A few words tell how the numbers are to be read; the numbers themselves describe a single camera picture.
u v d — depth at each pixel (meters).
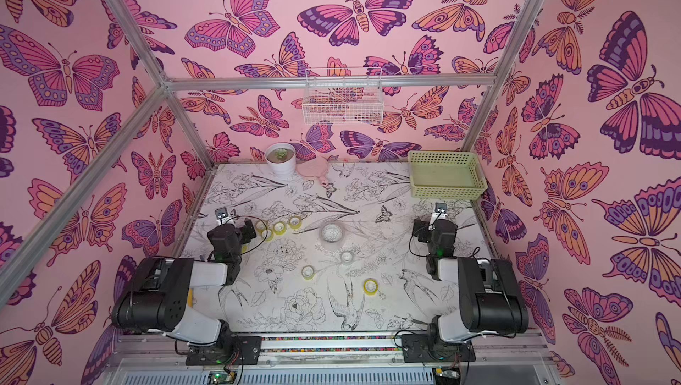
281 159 1.09
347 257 0.92
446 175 1.14
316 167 1.22
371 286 0.85
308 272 0.88
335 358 0.73
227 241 0.72
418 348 0.73
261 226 0.99
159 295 0.46
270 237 0.96
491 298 0.45
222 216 0.79
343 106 1.06
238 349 0.73
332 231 0.99
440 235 0.71
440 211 0.80
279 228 0.99
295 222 1.00
